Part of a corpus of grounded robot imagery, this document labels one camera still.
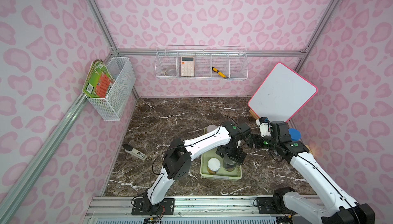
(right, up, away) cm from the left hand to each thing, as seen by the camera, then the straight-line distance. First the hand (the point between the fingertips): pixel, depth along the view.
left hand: (233, 157), depth 79 cm
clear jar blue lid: (+30, +12, -3) cm, 33 cm away
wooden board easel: (+18, +21, +24) cm, 37 cm away
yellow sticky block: (+51, -1, +16) cm, 54 cm away
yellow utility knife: (-5, +48, +19) cm, 52 cm away
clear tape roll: (-36, +48, +17) cm, 62 cm away
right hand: (+9, +11, +2) cm, 14 cm away
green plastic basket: (-6, -10, +3) cm, 12 cm away
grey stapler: (-55, 0, +9) cm, 56 cm away
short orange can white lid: (-10, -4, +1) cm, 11 cm away
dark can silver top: (-3, -3, -2) cm, 4 cm away
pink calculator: (-25, +52, +16) cm, 60 cm away
